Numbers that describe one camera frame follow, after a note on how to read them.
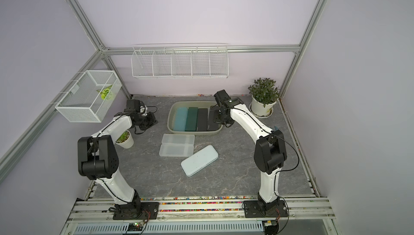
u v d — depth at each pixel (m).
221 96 0.71
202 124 1.05
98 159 0.48
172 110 1.05
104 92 0.81
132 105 0.75
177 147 0.93
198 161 0.87
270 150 0.49
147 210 0.73
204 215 0.74
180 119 1.06
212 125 0.98
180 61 1.00
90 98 0.81
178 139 0.96
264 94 0.95
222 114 0.65
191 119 1.05
